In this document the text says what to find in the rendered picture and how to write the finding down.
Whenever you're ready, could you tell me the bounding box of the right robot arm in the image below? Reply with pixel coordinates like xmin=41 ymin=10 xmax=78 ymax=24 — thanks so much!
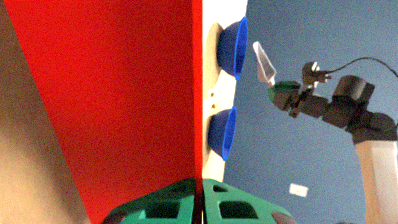
xmin=301 ymin=62 xmax=398 ymax=224

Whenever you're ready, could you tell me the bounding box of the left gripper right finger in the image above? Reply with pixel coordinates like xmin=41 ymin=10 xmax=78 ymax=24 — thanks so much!
xmin=202 ymin=178 xmax=293 ymax=224

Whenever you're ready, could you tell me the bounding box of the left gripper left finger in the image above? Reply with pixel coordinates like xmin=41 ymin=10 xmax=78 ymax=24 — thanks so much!
xmin=106 ymin=178 xmax=196 ymax=224

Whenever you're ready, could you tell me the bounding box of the grey scoop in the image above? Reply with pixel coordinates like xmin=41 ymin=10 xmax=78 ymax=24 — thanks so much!
xmin=252 ymin=42 xmax=275 ymax=88

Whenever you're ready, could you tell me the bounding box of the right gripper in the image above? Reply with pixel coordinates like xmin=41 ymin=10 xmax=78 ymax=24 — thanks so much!
xmin=267 ymin=81 xmax=328 ymax=119

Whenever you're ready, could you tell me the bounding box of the blue bowl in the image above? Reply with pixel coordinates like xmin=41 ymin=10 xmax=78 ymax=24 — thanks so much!
xmin=217 ymin=16 xmax=247 ymax=80
xmin=208 ymin=106 xmax=236 ymax=161

